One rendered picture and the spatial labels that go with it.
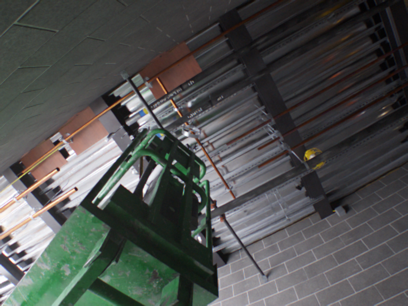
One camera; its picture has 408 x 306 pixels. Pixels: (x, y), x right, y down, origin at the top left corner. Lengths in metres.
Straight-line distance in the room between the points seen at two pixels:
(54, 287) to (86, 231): 0.41
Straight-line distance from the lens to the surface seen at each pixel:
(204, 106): 2.53
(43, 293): 1.40
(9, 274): 5.79
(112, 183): 1.64
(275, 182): 2.60
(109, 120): 3.13
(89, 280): 0.96
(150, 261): 1.01
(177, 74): 3.05
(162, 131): 1.92
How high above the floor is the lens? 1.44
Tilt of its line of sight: 69 degrees up
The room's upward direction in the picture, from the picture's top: straight up
